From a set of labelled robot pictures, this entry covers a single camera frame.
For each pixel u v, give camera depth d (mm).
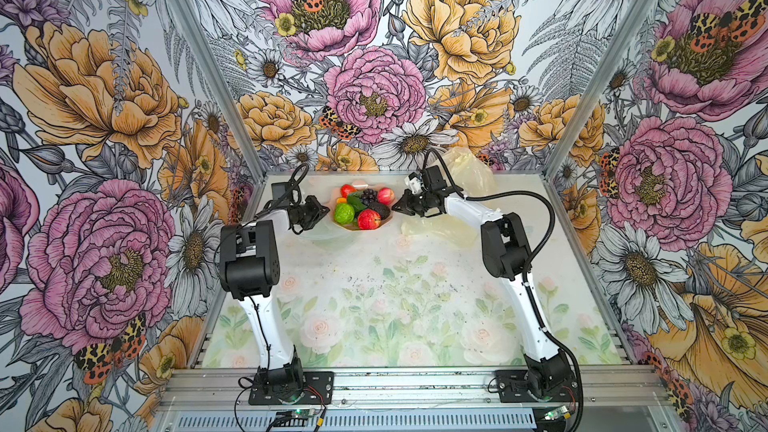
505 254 659
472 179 997
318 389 732
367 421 1118
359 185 1116
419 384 763
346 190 1082
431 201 874
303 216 896
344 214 988
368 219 943
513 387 739
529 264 671
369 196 1050
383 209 1015
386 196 1044
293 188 962
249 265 551
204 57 872
